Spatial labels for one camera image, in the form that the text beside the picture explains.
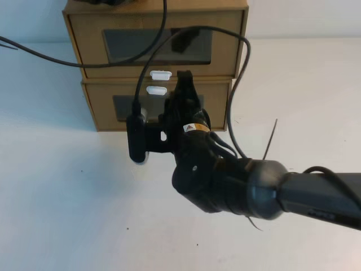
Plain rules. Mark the white drawer handle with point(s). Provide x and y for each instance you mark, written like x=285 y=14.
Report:
x=160 y=75
x=156 y=90

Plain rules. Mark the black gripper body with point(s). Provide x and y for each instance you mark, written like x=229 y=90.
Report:
x=183 y=113

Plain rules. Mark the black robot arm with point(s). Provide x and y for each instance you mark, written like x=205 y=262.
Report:
x=210 y=175

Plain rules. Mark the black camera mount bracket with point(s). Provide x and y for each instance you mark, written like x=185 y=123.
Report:
x=153 y=140

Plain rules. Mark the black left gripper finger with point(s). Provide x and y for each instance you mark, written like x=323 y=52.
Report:
x=185 y=88

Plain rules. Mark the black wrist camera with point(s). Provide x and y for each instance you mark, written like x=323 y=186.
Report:
x=136 y=124

